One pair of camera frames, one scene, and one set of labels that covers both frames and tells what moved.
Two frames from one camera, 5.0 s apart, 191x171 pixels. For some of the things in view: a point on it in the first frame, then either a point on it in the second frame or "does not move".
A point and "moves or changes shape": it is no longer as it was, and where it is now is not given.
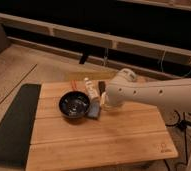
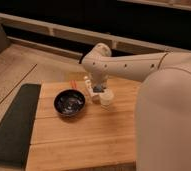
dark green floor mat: [10, 142] does not move
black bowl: [74, 104] moves or changes shape
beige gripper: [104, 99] -> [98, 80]
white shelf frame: [150, 50] does not move
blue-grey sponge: [93, 109] -> [97, 89]
